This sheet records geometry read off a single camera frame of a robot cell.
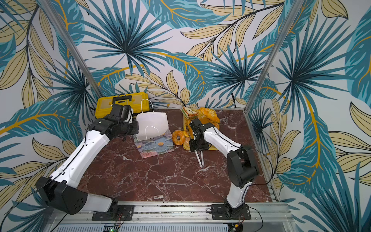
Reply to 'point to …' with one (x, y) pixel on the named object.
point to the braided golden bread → (208, 115)
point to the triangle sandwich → (191, 113)
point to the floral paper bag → (154, 137)
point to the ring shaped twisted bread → (178, 137)
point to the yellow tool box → (138, 102)
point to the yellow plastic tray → (186, 146)
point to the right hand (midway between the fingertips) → (196, 148)
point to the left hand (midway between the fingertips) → (136, 130)
